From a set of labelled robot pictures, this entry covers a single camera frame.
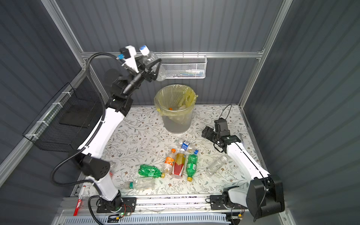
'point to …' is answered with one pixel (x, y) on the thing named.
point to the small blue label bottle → (186, 146)
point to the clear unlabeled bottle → (215, 165)
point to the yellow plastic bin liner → (175, 101)
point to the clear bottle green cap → (144, 183)
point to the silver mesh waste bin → (176, 125)
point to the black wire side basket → (68, 120)
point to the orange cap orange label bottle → (170, 108)
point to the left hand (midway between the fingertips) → (157, 56)
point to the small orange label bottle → (169, 162)
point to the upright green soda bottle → (191, 166)
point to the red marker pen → (79, 201)
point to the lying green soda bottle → (151, 171)
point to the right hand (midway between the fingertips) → (209, 133)
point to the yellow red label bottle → (179, 164)
